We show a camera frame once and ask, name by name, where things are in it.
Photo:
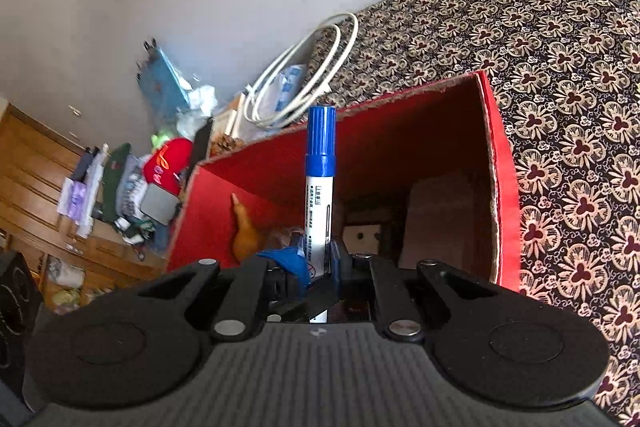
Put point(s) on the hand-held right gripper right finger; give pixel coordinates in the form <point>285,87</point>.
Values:
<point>341,264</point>

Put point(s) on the tan gourd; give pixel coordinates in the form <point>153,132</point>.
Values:
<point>246,242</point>

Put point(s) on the grey square case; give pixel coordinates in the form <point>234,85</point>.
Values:
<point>157,204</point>

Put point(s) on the red cardboard box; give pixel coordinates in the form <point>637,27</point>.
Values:
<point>502,187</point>

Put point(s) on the white block with holes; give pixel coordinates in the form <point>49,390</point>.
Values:
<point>362,234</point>

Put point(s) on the black speaker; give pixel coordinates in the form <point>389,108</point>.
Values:
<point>15,307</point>

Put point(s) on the red cloth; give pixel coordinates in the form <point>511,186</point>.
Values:
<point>167,164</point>

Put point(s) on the green cloth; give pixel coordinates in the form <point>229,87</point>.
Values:
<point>112,182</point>

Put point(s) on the clear plastic packet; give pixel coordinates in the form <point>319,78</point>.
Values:
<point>287,84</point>

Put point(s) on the crumpled white plastic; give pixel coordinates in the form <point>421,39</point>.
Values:
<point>200,99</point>

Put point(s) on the purple packet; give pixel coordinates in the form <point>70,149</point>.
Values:
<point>77,197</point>

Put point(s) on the patterned brown box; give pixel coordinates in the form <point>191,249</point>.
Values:
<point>225,139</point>

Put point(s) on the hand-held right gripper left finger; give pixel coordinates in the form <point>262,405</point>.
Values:
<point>287,264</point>

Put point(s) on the blue packet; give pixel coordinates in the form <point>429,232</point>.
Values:
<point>165,82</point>

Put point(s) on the green toy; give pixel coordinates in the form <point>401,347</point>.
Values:
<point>161,140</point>

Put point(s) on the blue marker pen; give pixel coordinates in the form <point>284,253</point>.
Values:
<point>320,187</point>

